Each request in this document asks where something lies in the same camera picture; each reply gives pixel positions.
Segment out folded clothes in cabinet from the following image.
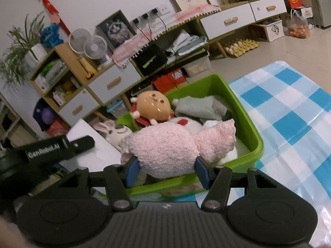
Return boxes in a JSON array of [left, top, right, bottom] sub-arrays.
[[168, 30, 207, 56]]

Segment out round brown face doll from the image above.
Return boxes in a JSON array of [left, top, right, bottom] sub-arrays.
[[130, 91, 174, 130]]

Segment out raccoon framed picture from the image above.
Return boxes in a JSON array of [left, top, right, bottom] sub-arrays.
[[96, 10, 136, 50]]

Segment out white foam block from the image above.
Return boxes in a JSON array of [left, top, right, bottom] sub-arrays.
[[60, 119, 121, 172]]

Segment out blue stuffed toy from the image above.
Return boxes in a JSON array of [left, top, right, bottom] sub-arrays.
[[40, 23, 64, 49]]

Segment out green plastic bin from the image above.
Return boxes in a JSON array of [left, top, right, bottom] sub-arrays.
[[126, 74, 264, 198]]

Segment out white cardboard box with pattern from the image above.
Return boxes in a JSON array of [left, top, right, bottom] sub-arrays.
[[250, 19, 284, 42]]

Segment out potted green plant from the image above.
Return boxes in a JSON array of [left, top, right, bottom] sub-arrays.
[[1, 12, 45, 90]]

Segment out egg carton tray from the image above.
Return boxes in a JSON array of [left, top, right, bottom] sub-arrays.
[[225, 39, 259, 58]]

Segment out dark t-shirt hanging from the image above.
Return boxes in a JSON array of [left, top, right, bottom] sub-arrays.
[[32, 98, 55, 132]]

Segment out plastic bag of oranges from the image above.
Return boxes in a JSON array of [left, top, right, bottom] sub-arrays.
[[286, 9, 310, 39]]

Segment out white desk fan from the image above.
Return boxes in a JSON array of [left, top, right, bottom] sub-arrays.
[[84, 35, 112, 67]]

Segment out black box in cabinet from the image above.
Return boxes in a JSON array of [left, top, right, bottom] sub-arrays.
[[132, 44, 168, 76]]

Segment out wooden shelf unit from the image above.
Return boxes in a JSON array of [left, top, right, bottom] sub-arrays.
[[30, 43, 100, 126]]

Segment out blue white checkered mat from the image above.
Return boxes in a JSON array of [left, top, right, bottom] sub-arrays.
[[227, 61, 330, 247]]

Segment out grey refrigerator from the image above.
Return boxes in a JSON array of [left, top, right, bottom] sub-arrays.
[[293, 0, 331, 29]]

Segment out red storage box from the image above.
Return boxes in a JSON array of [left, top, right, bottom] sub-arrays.
[[152, 69, 188, 93]]

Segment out wooden tv cabinet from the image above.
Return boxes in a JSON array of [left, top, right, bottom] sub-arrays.
[[88, 0, 286, 105]]

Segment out grey green soft towel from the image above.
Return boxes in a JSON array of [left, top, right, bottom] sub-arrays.
[[172, 95, 229, 121]]

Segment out pink fluffy plush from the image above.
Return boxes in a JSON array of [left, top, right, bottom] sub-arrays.
[[121, 119, 236, 179]]

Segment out white bunny plush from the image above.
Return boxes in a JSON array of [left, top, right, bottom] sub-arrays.
[[92, 120, 133, 152]]

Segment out pink table runner cloth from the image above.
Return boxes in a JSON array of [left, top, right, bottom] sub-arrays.
[[112, 5, 221, 67]]

